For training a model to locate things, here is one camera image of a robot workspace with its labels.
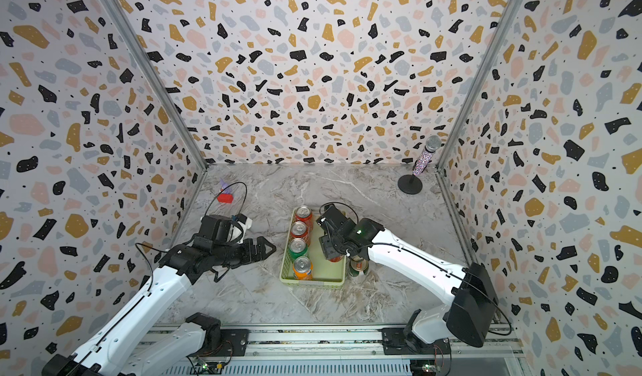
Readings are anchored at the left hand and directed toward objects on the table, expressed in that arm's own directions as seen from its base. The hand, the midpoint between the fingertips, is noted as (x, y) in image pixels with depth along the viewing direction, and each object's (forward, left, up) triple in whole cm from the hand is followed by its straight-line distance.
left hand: (268, 250), depth 76 cm
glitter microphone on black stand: (+39, -56, -14) cm, 70 cm away
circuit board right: (-29, -45, -16) cm, 56 cm away
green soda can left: (+3, -8, -5) cm, 10 cm away
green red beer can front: (-3, -27, -5) cm, 27 cm away
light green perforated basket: (0, -17, -16) cm, 24 cm away
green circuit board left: (-28, +16, -16) cm, 35 cm away
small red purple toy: (+34, +27, -15) cm, 46 cm away
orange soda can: (-4, -10, -5) cm, 12 cm away
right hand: (+3, -19, -1) cm, 20 cm away
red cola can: (+18, -9, -6) cm, 21 cm away
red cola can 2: (+11, -8, -6) cm, 15 cm away
